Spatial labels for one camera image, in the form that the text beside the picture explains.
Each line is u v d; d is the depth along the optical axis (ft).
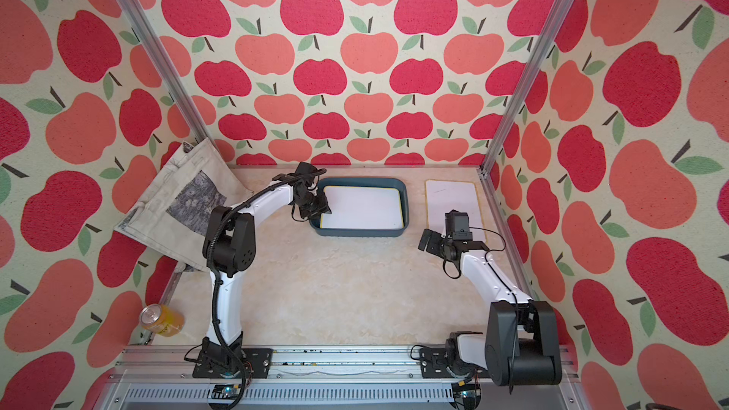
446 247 2.25
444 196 3.69
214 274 1.90
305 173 2.77
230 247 1.88
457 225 2.28
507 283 1.59
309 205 2.87
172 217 2.71
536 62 2.85
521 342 1.36
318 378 2.41
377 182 3.66
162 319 2.38
